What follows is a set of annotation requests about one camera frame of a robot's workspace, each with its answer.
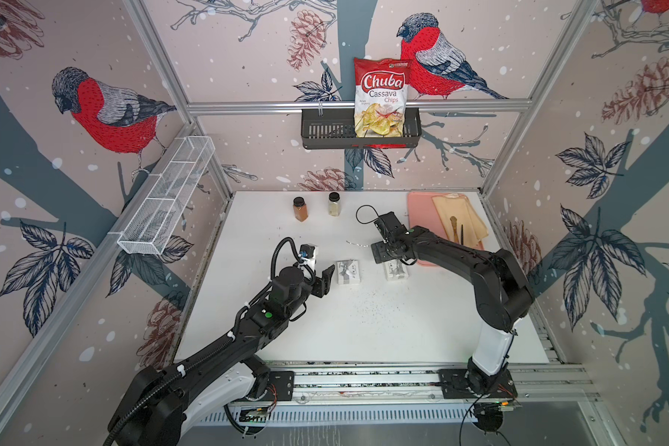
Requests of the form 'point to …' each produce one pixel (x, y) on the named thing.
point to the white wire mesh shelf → (150, 228)
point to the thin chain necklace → (358, 244)
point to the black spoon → (462, 234)
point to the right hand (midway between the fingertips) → (385, 248)
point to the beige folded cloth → (458, 205)
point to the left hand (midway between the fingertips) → (329, 259)
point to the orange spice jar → (300, 209)
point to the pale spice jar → (334, 203)
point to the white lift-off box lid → (395, 270)
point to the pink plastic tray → (423, 212)
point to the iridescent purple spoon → (452, 220)
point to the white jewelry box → (347, 271)
